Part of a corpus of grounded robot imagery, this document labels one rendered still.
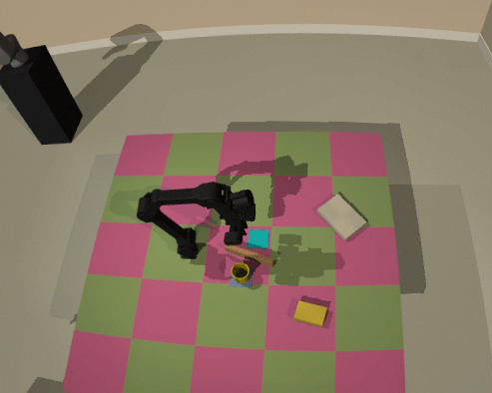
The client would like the yellow rectangular block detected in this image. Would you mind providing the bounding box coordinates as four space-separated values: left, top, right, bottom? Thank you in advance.
293 300 327 327

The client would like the beige flat rectangular block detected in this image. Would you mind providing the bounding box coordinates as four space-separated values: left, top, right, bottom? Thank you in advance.
317 194 366 241

